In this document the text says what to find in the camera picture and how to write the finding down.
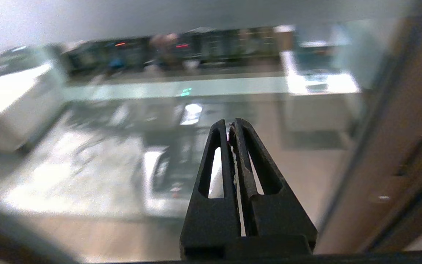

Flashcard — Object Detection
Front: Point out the recessed brown door handle plate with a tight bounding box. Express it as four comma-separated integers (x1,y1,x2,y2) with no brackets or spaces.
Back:
369,110,422,206

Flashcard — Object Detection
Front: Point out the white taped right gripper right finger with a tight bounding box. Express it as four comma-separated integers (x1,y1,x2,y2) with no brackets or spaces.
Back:
229,118,318,257

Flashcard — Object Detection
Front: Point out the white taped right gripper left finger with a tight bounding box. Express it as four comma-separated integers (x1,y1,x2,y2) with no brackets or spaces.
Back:
180,119,242,261

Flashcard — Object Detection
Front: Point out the brown framed sliding glass door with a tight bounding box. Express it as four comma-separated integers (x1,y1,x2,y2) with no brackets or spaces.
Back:
0,0,422,264

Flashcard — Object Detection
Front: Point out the brown framed fixed glass door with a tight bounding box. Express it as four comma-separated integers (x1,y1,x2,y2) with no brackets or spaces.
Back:
0,194,76,264

